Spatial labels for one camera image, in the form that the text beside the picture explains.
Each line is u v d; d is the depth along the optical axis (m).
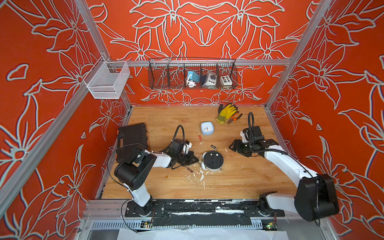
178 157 0.77
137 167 0.48
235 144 0.78
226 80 0.95
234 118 1.10
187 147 0.88
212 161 0.84
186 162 0.81
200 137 1.00
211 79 0.91
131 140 0.96
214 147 0.95
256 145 0.63
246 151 0.73
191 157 0.80
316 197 0.39
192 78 0.84
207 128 1.03
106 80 0.93
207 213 0.73
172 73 1.00
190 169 0.86
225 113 1.13
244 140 0.77
